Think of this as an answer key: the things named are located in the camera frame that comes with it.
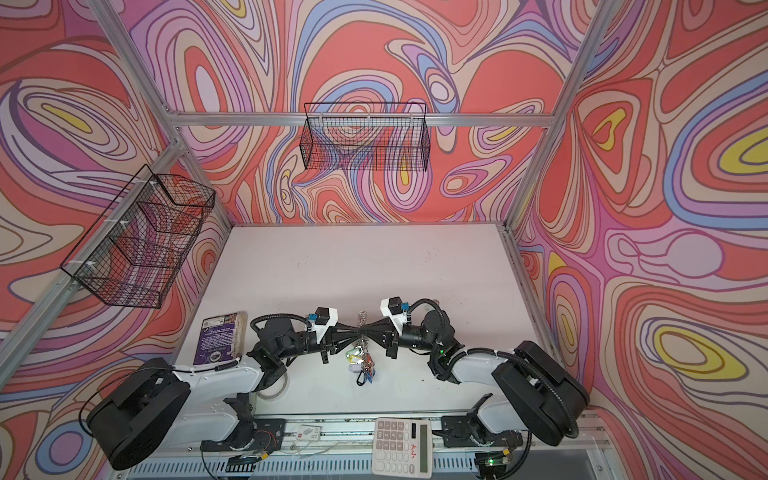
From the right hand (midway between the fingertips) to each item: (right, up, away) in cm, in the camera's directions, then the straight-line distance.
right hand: (365, 337), depth 74 cm
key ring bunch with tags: (-2, -10, +10) cm, 14 cm away
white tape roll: (-24, -16, +4) cm, 29 cm away
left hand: (-1, 0, -1) cm, 2 cm away
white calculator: (+9, -25, -4) cm, 27 cm away
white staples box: (-14, -23, -1) cm, 27 cm away
